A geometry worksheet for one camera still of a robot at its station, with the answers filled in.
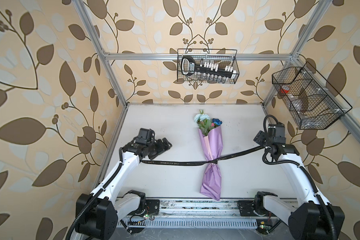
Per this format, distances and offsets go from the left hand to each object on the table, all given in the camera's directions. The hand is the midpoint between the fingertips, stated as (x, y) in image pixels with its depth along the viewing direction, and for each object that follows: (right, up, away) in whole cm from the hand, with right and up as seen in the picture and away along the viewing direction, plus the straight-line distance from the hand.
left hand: (167, 146), depth 80 cm
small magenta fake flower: (+29, +11, +23) cm, 39 cm away
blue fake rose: (+32, +13, +24) cm, 43 cm away
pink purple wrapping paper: (+26, -1, +8) cm, 27 cm away
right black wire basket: (+73, +22, -8) cm, 77 cm away
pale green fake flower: (+21, +16, +22) cm, 35 cm away
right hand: (+53, +3, +1) cm, 54 cm away
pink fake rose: (+23, +9, +22) cm, 33 cm away
